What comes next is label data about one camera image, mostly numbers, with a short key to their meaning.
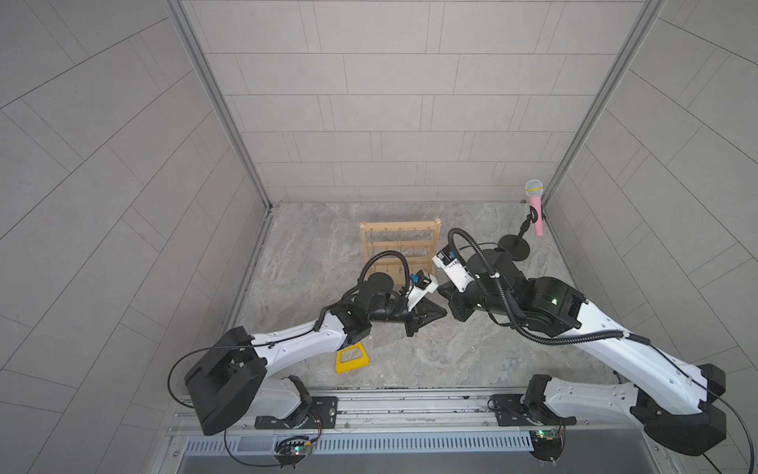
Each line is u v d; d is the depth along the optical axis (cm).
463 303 56
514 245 102
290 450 65
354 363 79
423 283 61
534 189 85
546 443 68
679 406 38
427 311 65
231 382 40
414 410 72
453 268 56
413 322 62
